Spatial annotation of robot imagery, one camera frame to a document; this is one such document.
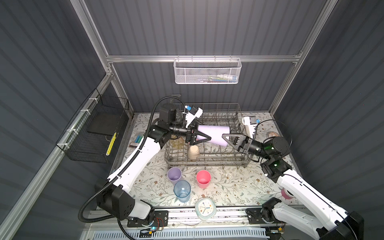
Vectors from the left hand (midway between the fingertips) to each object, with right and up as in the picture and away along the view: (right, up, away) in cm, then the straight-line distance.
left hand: (210, 134), depth 63 cm
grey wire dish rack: (+5, -15, +34) cm, 37 cm away
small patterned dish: (+50, -2, +45) cm, 67 cm away
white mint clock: (-1, -38, +11) cm, 39 cm away
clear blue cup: (-14, -32, +20) cm, 40 cm away
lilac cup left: (-19, -25, +23) cm, 39 cm away
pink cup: (-2, -27, +23) cm, 36 cm away
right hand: (+5, -2, -6) cm, 8 cm away
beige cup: (-7, -11, +20) cm, 24 cm away
